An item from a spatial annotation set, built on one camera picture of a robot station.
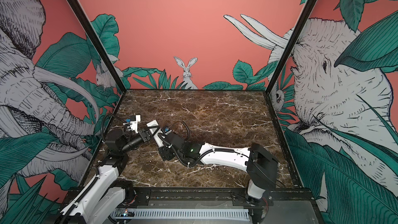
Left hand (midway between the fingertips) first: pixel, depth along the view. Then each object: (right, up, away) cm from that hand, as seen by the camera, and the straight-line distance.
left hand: (159, 127), depth 74 cm
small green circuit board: (-15, -39, -3) cm, 42 cm away
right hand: (+1, -10, +1) cm, 10 cm away
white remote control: (-4, +1, +1) cm, 4 cm away
